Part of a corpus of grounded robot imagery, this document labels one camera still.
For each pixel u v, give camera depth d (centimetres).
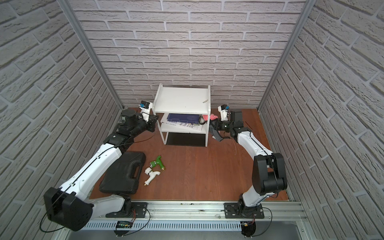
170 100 77
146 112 64
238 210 73
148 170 84
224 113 79
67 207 38
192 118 87
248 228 70
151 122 66
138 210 74
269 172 45
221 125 77
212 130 85
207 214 73
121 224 72
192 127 85
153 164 87
